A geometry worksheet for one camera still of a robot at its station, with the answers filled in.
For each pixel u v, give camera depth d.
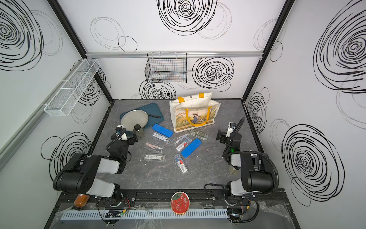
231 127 0.79
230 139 0.69
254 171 0.46
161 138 0.96
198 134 0.98
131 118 1.07
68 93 0.76
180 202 0.69
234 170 0.77
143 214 0.96
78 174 0.44
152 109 1.14
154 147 0.92
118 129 0.74
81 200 0.69
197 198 0.75
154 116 1.08
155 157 0.87
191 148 0.92
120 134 0.74
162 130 1.01
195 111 0.93
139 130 0.91
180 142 0.94
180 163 0.85
